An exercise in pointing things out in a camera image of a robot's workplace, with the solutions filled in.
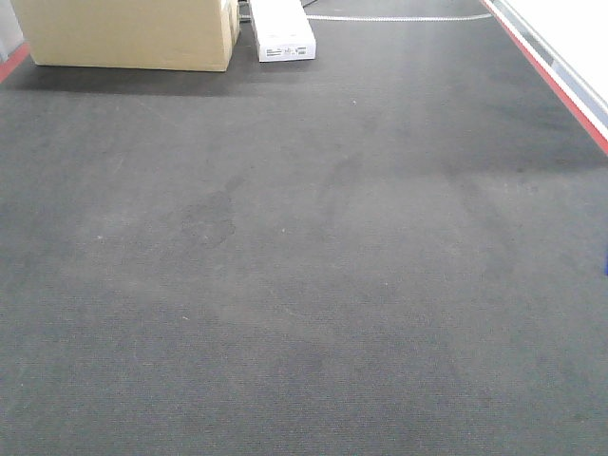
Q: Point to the long white carton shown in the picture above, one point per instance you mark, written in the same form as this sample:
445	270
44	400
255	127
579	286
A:
284	35

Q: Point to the large cardboard box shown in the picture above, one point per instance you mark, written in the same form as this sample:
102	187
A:
128	33

